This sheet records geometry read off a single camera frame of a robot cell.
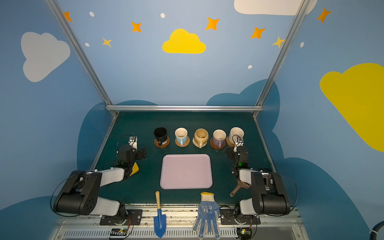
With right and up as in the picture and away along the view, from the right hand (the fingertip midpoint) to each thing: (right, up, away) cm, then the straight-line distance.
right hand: (237, 144), depth 93 cm
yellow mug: (-23, +5, +9) cm, 25 cm away
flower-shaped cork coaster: (-2, -1, +11) cm, 11 cm away
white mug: (+3, +5, +12) cm, 14 cm away
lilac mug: (-10, +5, +10) cm, 15 cm away
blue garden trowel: (-45, -36, -20) cm, 60 cm away
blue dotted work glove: (-20, -33, -17) cm, 42 cm away
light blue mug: (-36, +6, +3) cm, 37 cm away
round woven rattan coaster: (-32, 0, +9) cm, 34 cm away
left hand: (-65, -1, 0) cm, 65 cm away
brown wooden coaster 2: (-15, -1, +10) cm, 18 cm away
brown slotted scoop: (0, -22, -8) cm, 24 cm away
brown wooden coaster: (-49, 0, +5) cm, 49 cm away
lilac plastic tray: (-35, -16, -3) cm, 38 cm away
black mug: (-49, +6, +3) cm, 50 cm away
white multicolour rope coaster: (-25, -1, +7) cm, 26 cm away
